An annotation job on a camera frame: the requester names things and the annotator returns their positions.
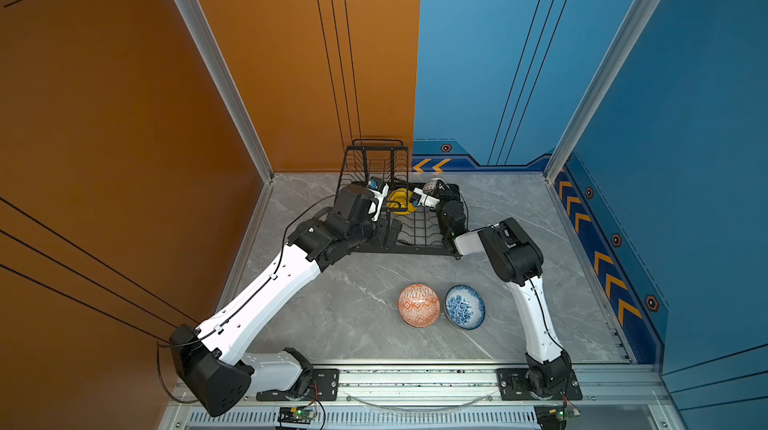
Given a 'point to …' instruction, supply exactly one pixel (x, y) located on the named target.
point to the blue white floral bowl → (464, 307)
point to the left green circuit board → (297, 415)
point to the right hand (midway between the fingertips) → (444, 177)
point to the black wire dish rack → (411, 225)
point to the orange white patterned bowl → (419, 306)
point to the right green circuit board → (562, 413)
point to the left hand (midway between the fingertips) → (386, 217)
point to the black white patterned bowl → (429, 187)
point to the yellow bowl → (399, 198)
